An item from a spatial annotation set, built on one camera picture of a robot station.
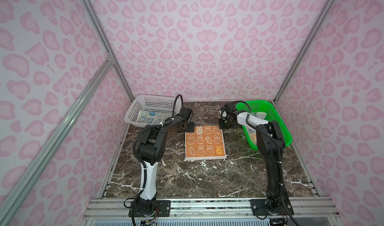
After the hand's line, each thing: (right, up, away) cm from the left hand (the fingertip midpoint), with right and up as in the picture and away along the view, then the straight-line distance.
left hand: (190, 125), depth 103 cm
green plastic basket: (+54, +13, +3) cm, 55 cm away
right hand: (+21, +1, +1) cm, 21 cm away
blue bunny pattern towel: (-27, +6, +5) cm, 28 cm away
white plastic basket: (-28, +16, +11) cm, 34 cm away
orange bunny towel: (+11, -10, -7) cm, 16 cm away
